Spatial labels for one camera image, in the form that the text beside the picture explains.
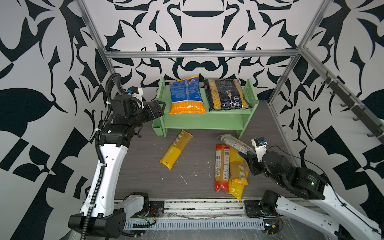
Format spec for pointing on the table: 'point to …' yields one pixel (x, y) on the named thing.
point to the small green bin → (156, 126)
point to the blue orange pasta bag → (186, 97)
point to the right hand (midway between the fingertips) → (248, 155)
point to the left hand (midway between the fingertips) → (157, 103)
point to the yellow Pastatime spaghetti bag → (239, 173)
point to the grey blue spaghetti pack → (232, 142)
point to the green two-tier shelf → (230, 120)
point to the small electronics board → (271, 225)
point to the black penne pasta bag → (225, 94)
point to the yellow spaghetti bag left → (182, 140)
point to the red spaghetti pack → (222, 167)
